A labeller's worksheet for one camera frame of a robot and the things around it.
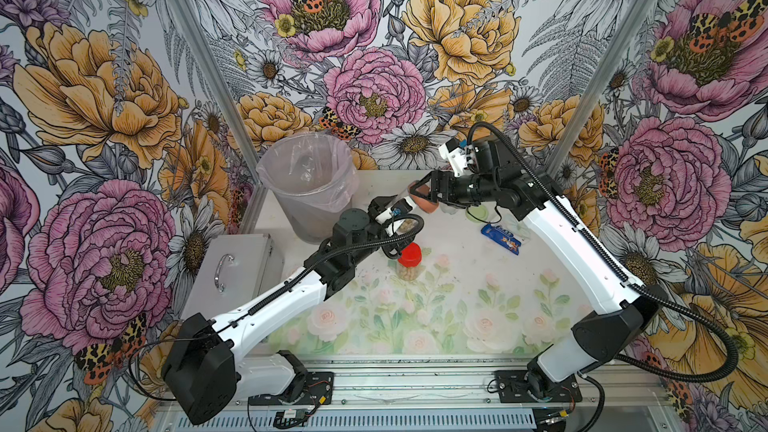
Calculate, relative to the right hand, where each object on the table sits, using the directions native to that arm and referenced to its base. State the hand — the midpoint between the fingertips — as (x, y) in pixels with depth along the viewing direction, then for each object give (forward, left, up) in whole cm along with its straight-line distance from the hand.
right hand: (421, 200), depth 70 cm
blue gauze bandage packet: (+10, -29, -32) cm, 44 cm away
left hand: (+1, +4, -7) cm, 8 cm away
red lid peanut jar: (-2, +2, -23) cm, 23 cm away
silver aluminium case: (-6, +48, -19) cm, 52 cm away
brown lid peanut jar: (-3, +3, -5) cm, 7 cm away
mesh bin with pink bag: (+27, +33, -17) cm, 46 cm away
